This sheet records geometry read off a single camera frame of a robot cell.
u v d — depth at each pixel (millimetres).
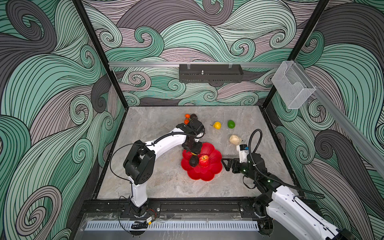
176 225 697
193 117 1104
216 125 1037
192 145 740
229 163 710
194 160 855
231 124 1063
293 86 763
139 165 470
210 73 935
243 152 716
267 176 598
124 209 723
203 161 837
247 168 662
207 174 853
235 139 949
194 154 777
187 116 1115
